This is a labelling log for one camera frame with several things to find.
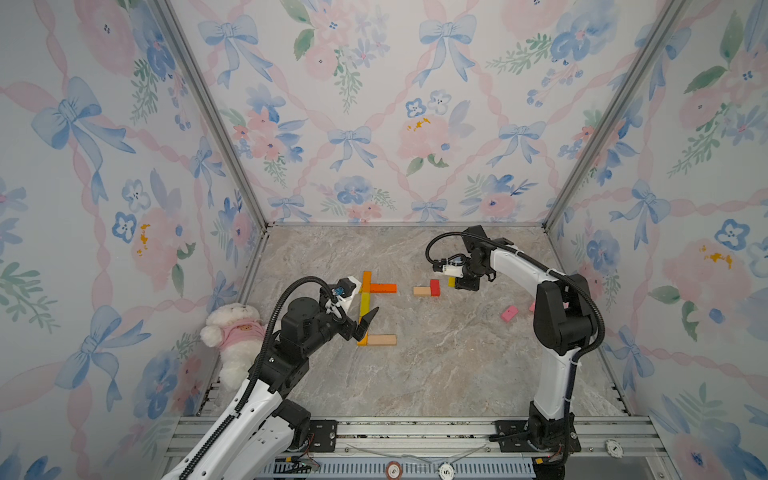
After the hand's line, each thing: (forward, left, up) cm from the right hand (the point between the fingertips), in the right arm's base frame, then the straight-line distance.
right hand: (463, 275), depth 99 cm
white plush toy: (-22, +66, +4) cm, 70 cm away
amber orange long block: (+1, +32, -4) cm, 33 cm away
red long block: (-2, +9, -4) cm, 10 cm away
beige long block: (-21, +27, -5) cm, 34 cm away
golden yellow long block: (-26, +31, +6) cm, 40 cm away
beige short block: (-3, +13, -5) cm, 15 cm away
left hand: (-20, +31, +19) cm, 41 cm away
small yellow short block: (-4, +5, +3) cm, 7 cm away
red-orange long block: (-3, +27, -3) cm, 27 cm away
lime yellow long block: (-8, +32, -4) cm, 34 cm away
